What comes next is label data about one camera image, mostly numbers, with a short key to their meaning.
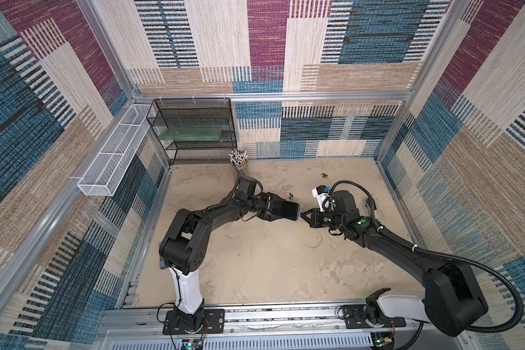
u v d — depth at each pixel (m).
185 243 0.51
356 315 0.73
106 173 0.92
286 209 0.89
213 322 0.73
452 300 0.41
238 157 0.97
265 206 0.83
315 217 0.73
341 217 0.65
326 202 0.75
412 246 0.49
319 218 0.74
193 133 0.94
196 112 1.01
